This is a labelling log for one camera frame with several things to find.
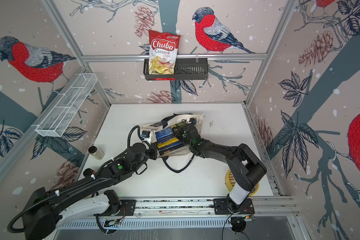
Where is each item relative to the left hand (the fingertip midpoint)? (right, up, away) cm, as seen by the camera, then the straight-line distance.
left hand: (161, 140), depth 78 cm
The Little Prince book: (+7, -4, +12) cm, 15 cm away
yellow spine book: (+2, -3, +12) cm, 13 cm away
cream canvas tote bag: (-4, +6, -9) cm, 12 cm away
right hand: (+5, +5, +9) cm, 12 cm away
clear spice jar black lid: (-39, -9, +8) cm, 41 cm away
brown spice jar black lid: (-38, -16, -2) cm, 41 cm away
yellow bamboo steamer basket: (+37, -21, -1) cm, 43 cm away
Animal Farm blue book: (+1, +2, +8) cm, 8 cm away
